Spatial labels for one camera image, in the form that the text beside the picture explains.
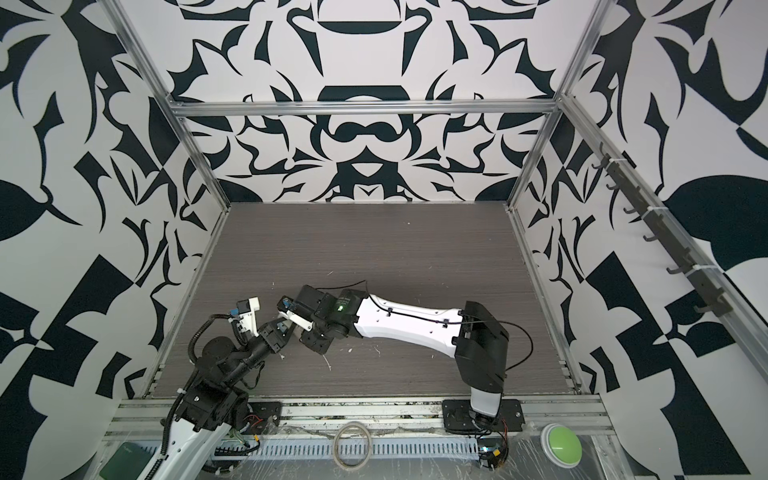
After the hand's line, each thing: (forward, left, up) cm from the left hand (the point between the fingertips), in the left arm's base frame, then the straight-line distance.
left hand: (299, 314), depth 74 cm
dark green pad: (-27, +38, -15) cm, 49 cm away
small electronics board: (-28, -45, -17) cm, 56 cm away
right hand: (-3, -3, -3) cm, 5 cm away
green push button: (-27, -61, -15) cm, 68 cm away
